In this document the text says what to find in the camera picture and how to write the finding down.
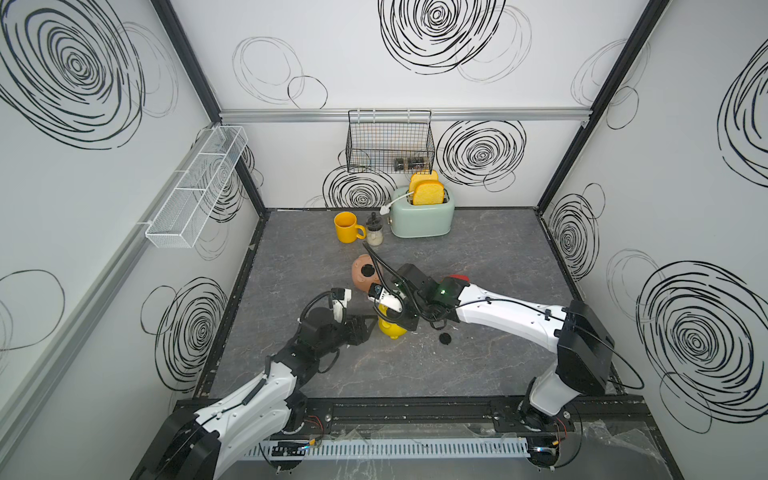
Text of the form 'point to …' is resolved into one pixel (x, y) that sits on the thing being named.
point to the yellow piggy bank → (392, 330)
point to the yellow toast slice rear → (427, 174)
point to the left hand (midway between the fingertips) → (371, 319)
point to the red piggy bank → (461, 277)
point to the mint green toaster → (410, 220)
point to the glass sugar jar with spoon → (374, 230)
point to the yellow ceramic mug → (347, 229)
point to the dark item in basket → (404, 163)
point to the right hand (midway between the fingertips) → (393, 309)
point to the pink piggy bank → (365, 272)
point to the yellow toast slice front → (428, 192)
